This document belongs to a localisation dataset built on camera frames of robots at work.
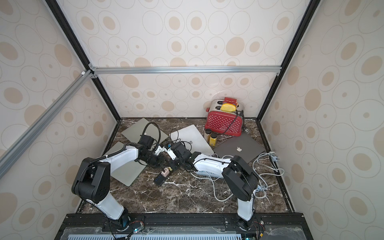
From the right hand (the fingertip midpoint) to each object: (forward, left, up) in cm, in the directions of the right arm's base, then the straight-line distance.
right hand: (168, 165), depth 86 cm
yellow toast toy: (+38, -36, +12) cm, 53 cm away
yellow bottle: (+20, -26, 0) cm, 33 cm away
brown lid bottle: (+23, -23, 0) cm, 33 cm away
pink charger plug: (-4, 0, 0) cm, 4 cm away
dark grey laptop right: (+23, -49, -11) cm, 55 cm away
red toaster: (+30, -37, +5) cm, 48 cm away
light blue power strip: (-2, -25, -5) cm, 25 cm away
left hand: (0, -1, 0) cm, 1 cm away
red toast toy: (+43, -37, +13) cm, 59 cm away
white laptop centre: (+30, -11, -9) cm, 33 cm away
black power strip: (-7, +4, -6) cm, 10 cm away
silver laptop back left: (+11, +12, +20) cm, 25 cm away
